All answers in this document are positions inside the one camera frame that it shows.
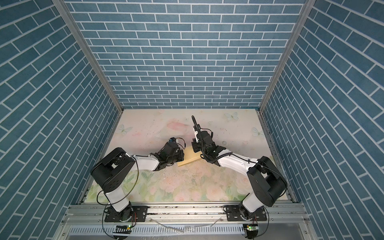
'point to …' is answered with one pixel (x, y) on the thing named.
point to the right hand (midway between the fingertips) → (193, 137)
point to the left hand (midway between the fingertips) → (185, 154)
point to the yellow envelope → (189, 155)
